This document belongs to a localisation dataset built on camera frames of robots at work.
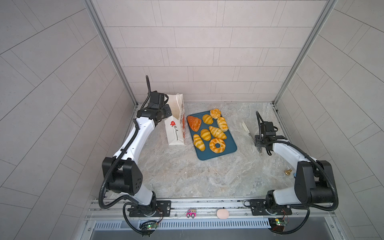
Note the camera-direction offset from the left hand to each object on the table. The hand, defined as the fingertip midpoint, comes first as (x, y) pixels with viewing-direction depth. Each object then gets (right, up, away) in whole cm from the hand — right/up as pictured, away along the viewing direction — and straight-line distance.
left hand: (169, 107), depth 83 cm
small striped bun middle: (+21, -17, +10) cm, 29 cm away
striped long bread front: (+17, -21, +8) cm, 28 cm away
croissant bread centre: (+28, -16, +11) cm, 35 cm away
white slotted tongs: (+54, -27, +6) cm, 61 cm away
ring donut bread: (+25, -23, +8) cm, 35 cm away
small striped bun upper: (+23, -7, +19) cm, 30 cm away
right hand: (+56, -19, +8) cm, 60 cm away
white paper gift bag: (+4, -10, -1) cm, 11 cm away
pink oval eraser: (+28, -50, -15) cm, 59 cm away
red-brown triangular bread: (+14, -10, +16) cm, 23 cm away
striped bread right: (+33, -11, +16) cm, 38 cm away
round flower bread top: (+29, -3, +22) cm, 36 cm away
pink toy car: (+14, -50, -15) cm, 54 cm away
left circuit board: (-3, -53, -19) cm, 56 cm away
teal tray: (+37, -24, +10) cm, 45 cm away
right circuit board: (+53, -55, -15) cm, 78 cm away
